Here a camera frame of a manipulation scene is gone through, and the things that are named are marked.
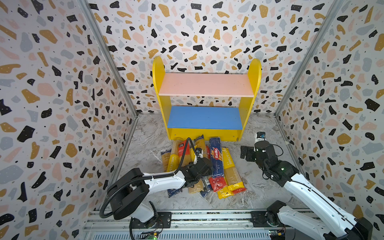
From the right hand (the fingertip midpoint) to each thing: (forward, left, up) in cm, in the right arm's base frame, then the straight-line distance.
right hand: (247, 145), depth 77 cm
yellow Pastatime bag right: (-9, +6, -16) cm, 19 cm away
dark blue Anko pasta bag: (+11, +25, -16) cm, 32 cm away
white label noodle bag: (-13, +21, -19) cm, 31 cm away
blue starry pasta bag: (+4, +47, -19) cm, 50 cm away
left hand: (-4, +21, -13) cm, 25 cm away
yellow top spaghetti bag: (-16, +25, -18) cm, 35 cm away
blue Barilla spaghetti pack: (-1, +15, -14) cm, 20 cm away
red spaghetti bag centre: (-14, +15, -17) cm, 27 cm away
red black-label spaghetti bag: (-12, +31, +11) cm, 35 cm away
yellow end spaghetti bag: (-18, +11, -20) cm, 29 cm away
